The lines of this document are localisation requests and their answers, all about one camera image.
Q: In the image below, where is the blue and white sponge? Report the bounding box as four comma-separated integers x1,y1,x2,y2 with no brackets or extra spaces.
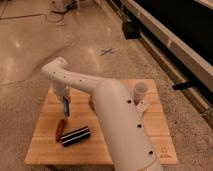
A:
63,97,70,117

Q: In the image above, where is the white robot base far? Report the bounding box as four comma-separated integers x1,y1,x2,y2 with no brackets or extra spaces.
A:
49,0,80,14

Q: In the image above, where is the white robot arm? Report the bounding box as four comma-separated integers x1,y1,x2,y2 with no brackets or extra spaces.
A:
41,57,163,171

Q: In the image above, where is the red brown oblong object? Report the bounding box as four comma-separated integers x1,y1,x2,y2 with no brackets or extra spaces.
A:
55,119,66,142

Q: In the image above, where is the black white striped box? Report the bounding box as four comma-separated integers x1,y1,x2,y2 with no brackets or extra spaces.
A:
61,126,91,147

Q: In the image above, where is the wooden table board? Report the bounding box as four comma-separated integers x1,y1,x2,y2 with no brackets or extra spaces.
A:
25,79,177,166

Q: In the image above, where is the blue tape cross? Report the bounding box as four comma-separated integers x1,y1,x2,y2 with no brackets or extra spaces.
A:
101,48,114,56

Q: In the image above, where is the white tube bottle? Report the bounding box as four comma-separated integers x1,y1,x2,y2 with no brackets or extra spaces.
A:
136,100,149,117

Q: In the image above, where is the black box on floor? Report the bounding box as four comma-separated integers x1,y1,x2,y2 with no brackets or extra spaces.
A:
122,22,140,39

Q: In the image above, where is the black cable on floor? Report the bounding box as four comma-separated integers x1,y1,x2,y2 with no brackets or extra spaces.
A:
45,11,66,26

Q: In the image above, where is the long wall rail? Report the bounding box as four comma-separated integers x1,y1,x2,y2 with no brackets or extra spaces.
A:
121,0,213,91

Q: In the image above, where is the black bracket on rail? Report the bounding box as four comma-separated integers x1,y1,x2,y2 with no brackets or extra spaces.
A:
172,81,193,90

